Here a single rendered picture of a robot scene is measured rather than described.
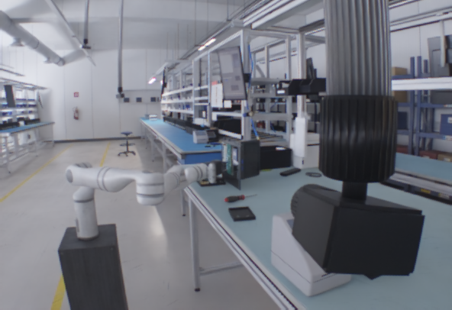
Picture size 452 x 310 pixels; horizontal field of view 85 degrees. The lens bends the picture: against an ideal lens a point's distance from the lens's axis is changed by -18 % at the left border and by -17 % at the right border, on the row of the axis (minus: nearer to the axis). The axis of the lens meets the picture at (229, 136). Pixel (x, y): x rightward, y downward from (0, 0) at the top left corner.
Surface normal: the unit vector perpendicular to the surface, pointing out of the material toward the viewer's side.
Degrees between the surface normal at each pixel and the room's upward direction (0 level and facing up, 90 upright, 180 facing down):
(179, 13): 90
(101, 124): 90
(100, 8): 90
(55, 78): 90
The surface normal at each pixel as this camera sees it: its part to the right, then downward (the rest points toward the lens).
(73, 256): 0.36, 0.10
